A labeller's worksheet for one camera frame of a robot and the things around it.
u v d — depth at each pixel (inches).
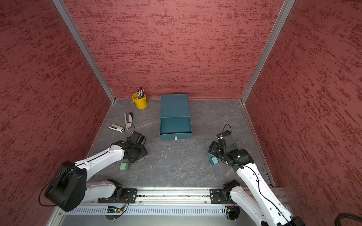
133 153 26.3
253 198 18.1
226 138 22.3
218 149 26.2
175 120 33.6
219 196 29.1
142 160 33.6
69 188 16.1
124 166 32.3
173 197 29.8
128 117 41.9
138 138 28.0
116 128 39.3
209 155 26.8
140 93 39.6
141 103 44.0
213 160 33.4
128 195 29.2
